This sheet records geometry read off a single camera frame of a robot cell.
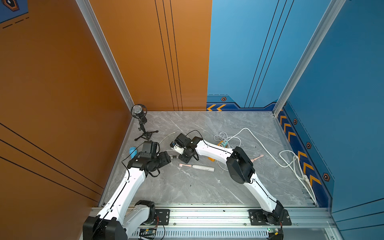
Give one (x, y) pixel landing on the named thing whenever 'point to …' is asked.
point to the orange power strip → (219, 144)
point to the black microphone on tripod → (139, 111)
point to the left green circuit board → (147, 231)
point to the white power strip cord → (307, 178)
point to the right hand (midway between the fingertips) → (183, 156)
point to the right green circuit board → (275, 234)
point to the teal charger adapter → (225, 144)
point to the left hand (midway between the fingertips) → (166, 157)
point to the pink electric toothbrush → (252, 160)
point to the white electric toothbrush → (207, 168)
